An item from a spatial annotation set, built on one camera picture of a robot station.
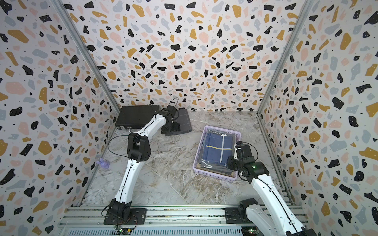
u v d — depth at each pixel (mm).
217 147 947
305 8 718
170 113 849
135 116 1210
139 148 664
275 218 423
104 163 874
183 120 1170
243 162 595
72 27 752
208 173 835
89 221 734
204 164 876
